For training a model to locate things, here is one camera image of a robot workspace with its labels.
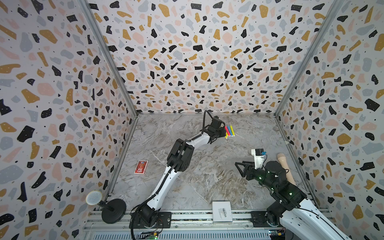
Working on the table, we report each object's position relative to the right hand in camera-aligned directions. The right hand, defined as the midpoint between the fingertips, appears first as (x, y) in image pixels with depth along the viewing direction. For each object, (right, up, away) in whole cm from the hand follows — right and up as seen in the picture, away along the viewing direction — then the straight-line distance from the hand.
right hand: (237, 161), depth 74 cm
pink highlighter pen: (+1, +14, +36) cm, 39 cm away
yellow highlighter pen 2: (+5, +14, +37) cm, 40 cm away
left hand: (+1, +16, +31) cm, 35 cm away
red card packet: (-54, -7, +16) cm, 57 cm away
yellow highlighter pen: (0, +10, +33) cm, 34 cm away
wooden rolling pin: (+32, -4, +19) cm, 38 cm away
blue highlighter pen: (+4, +12, +36) cm, 38 cm away
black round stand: (-62, -25, +1) cm, 67 cm away
